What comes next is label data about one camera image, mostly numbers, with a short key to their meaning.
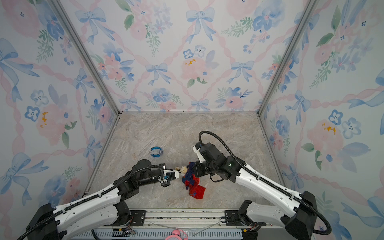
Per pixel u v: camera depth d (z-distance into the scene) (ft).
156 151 3.22
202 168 2.09
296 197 1.33
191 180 2.42
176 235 2.27
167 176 1.92
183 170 2.29
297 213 1.27
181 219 2.46
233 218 2.40
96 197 1.64
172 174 1.97
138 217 2.44
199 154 1.89
